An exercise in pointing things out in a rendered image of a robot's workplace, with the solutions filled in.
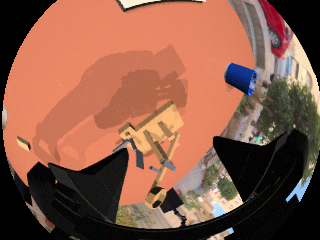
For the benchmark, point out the cream flat slab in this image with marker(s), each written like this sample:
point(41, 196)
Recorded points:
point(130, 4)

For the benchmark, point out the blue cup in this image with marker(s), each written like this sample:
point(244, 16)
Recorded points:
point(241, 78)

